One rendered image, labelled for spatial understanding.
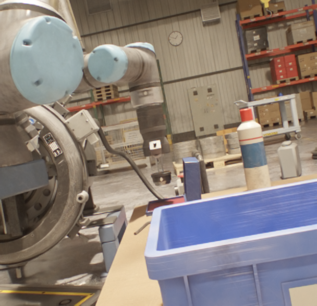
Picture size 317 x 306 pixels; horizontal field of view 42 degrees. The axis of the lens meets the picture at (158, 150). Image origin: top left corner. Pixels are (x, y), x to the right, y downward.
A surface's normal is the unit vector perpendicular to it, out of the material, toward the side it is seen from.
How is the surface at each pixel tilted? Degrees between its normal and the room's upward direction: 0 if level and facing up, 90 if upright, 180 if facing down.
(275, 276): 90
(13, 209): 90
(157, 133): 99
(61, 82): 95
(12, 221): 90
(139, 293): 0
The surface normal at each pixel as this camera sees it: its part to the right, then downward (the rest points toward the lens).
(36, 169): 0.87, -0.14
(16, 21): 0.04, -0.26
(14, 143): 0.77, -0.47
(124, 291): -0.18, -0.98
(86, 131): -0.02, 0.06
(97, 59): -0.44, 0.13
